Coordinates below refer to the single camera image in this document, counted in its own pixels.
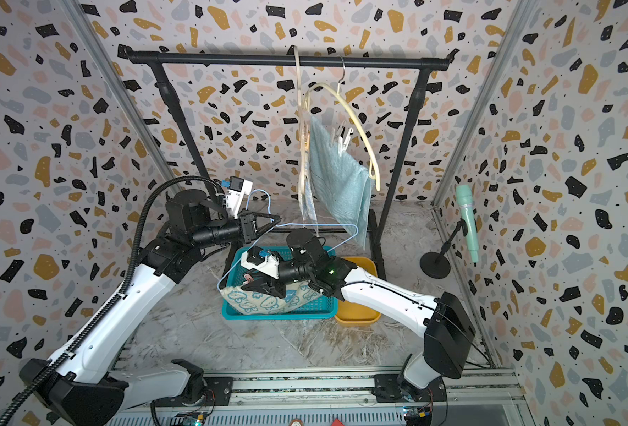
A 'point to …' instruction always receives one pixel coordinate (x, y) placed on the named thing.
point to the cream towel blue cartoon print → (250, 302)
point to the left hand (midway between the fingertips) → (283, 220)
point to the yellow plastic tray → (354, 314)
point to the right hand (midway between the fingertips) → (250, 281)
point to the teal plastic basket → (322, 308)
